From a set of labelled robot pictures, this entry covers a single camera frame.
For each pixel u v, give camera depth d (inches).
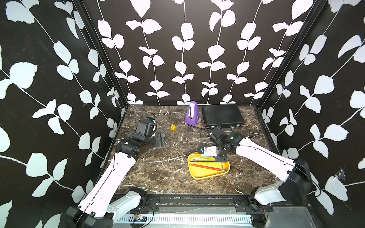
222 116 55.6
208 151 27.1
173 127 41.0
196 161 35.0
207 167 34.0
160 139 25.9
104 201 15.0
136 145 18.8
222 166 34.6
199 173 33.2
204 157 34.0
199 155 28.4
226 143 21.8
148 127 21.7
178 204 29.5
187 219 27.6
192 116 40.8
